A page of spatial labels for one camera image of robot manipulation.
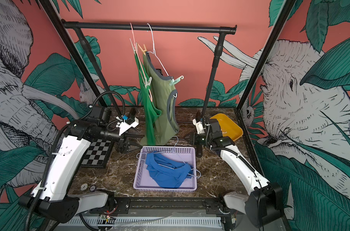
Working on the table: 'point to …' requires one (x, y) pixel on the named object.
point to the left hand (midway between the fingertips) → (140, 138)
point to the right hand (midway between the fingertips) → (185, 135)
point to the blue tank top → (166, 173)
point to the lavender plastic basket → (143, 181)
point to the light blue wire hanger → (168, 167)
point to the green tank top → (149, 110)
